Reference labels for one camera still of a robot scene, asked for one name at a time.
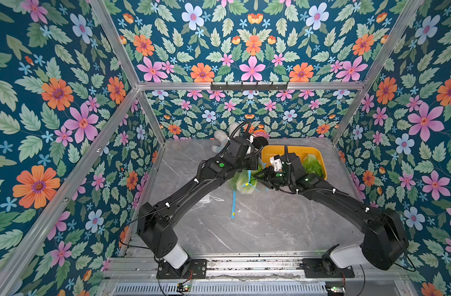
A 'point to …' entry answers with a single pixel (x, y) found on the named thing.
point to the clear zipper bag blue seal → (236, 172)
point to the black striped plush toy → (259, 139)
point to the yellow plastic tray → (268, 151)
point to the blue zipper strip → (233, 211)
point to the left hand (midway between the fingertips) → (262, 157)
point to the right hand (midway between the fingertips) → (258, 172)
